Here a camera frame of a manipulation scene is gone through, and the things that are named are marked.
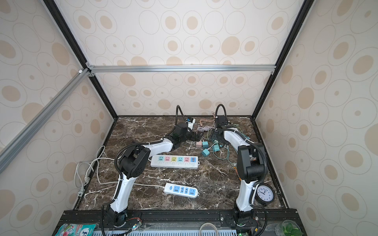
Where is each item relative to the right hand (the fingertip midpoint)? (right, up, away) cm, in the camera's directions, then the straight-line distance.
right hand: (219, 136), depth 99 cm
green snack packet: (-74, -42, -30) cm, 90 cm away
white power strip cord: (-85, -22, -10) cm, 89 cm away
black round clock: (+21, -30, -19) cm, 42 cm away
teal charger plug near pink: (-9, -6, +2) cm, 11 cm away
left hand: (-11, +5, -4) cm, 13 cm away
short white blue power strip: (-25, -29, -17) cm, 42 cm away
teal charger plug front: (-9, -10, -3) cm, 14 cm away
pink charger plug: (-13, -5, +1) cm, 15 cm away
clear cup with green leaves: (+26, -40, -31) cm, 57 cm away
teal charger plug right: (-2, -8, -1) cm, 8 cm away
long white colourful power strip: (-25, -16, -7) cm, 30 cm away
